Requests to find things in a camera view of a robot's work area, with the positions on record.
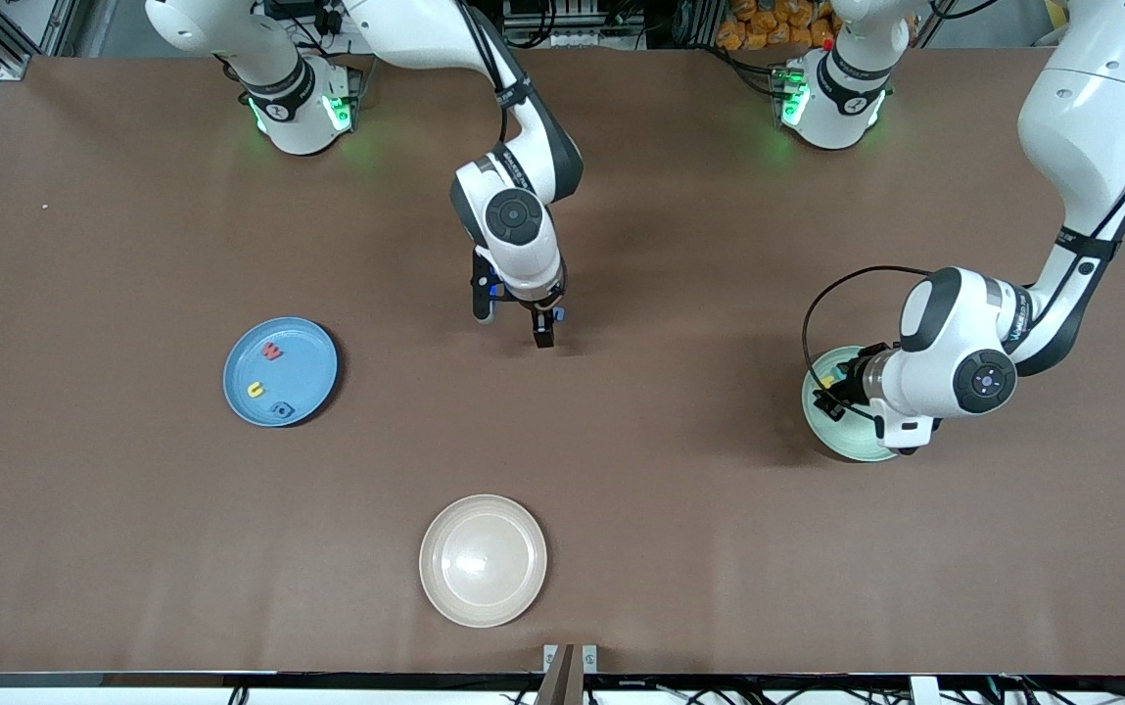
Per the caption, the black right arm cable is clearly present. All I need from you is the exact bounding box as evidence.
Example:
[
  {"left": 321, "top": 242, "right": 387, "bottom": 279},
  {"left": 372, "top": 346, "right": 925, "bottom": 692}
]
[{"left": 454, "top": 0, "right": 536, "bottom": 148}]

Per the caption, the blue round plate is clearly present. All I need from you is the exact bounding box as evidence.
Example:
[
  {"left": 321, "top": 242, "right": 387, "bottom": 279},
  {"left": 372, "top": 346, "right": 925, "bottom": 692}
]
[{"left": 222, "top": 316, "right": 340, "bottom": 429}]

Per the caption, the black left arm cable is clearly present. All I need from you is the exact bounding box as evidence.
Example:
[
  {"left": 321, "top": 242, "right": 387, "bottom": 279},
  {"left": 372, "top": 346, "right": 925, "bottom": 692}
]
[{"left": 801, "top": 88, "right": 1125, "bottom": 427}]

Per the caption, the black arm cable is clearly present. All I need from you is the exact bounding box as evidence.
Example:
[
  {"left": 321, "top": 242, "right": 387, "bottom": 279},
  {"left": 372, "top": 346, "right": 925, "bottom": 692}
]
[
  {"left": 801, "top": 88, "right": 1125, "bottom": 427},
  {"left": 454, "top": 0, "right": 536, "bottom": 148}
]

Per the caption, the brown table mat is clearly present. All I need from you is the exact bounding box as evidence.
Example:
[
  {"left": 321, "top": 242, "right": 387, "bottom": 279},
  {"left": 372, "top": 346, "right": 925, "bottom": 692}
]
[{"left": 0, "top": 44, "right": 1125, "bottom": 677}]

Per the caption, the aluminium frame profile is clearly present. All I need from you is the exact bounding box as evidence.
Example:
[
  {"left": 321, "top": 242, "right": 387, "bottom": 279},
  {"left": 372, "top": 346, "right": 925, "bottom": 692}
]
[{"left": 0, "top": 0, "right": 83, "bottom": 81}]

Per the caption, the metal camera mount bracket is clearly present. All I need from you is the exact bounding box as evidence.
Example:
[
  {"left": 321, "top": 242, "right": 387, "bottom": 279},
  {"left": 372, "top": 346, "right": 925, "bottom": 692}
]
[{"left": 535, "top": 643, "right": 598, "bottom": 705}]

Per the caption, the pale green round plate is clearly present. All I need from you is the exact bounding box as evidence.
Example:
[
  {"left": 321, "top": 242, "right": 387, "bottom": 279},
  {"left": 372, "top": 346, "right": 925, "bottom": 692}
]
[{"left": 801, "top": 346, "right": 901, "bottom": 463}]

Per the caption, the beige round plate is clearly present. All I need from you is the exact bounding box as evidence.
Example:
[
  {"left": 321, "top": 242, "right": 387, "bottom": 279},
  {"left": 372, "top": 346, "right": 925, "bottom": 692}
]
[{"left": 419, "top": 494, "right": 548, "bottom": 629}]

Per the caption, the pile of orange packets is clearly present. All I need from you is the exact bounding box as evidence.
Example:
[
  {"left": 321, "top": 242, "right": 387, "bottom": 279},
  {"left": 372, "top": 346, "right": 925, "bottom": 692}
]
[{"left": 717, "top": 0, "right": 839, "bottom": 52}]

